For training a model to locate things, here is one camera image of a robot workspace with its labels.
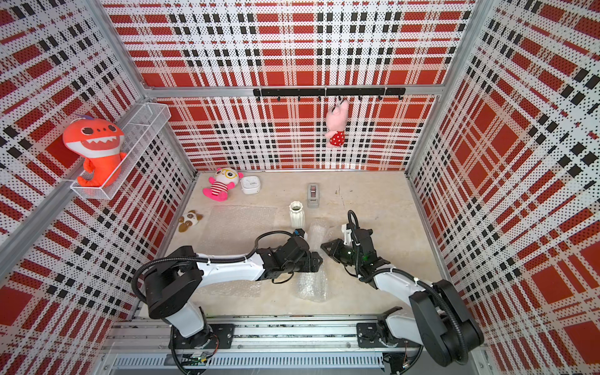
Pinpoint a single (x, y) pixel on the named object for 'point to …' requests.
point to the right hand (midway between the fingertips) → (323, 246)
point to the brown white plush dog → (188, 219)
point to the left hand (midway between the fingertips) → (316, 260)
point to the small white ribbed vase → (297, 215)
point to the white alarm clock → (250, 184)
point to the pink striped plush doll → (224, 180)
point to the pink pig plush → (336, 120)
